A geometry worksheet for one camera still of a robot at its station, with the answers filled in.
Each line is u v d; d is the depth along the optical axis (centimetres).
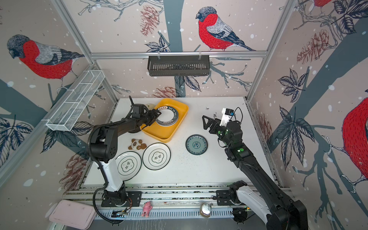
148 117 88
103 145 53
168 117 104
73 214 67
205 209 68
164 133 104
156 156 88
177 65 107
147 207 69
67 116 71
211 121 65
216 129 66
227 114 65
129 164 86
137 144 91
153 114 92
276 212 40
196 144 95
